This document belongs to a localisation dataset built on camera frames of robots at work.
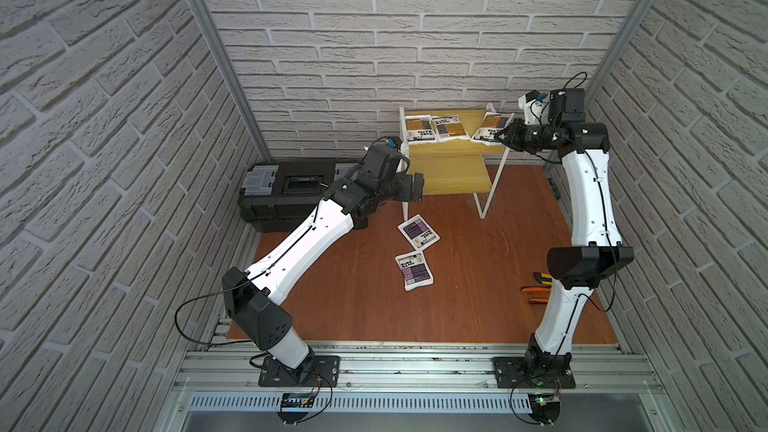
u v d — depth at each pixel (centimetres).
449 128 83
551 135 56
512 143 67
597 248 49
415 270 90
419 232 100
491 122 81
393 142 64
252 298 41
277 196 88
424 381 73
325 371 74
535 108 69
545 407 70
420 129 82
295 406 71
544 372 66
